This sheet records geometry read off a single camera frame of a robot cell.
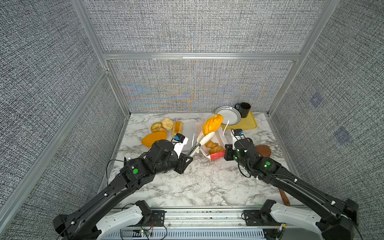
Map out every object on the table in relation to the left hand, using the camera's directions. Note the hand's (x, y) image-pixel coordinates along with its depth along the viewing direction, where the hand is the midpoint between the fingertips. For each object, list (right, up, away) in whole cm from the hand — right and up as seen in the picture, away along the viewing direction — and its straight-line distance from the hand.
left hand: (193, 157), depth 64 cm
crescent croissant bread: (+11, +2, +31) cm, 33 cm away
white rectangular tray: (-2, +12, +47) cm, 49 cm away
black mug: (+38, +26, +48) cm, 67 cm away
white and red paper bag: (+17, +6, +40) cm, 44 cm away
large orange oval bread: (-31, +4, +43) cm, 53 cm away
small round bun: (-26, +14, +43) cm, 52 cm away
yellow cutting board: (+43, +17, +50) cm, 68 cm away
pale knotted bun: (-18, +16, +44) cm, 50 cm away
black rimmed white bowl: (+30, +24, +55) cm, 67 cm away
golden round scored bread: (+8, +15, +2) cm, 17 cm away
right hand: (+16, +6, +11) cm, 20 cm away
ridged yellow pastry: (-11, +12, +42) cm, 45 cm away
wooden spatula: (+47, -2, +33) cm, 57 cm away
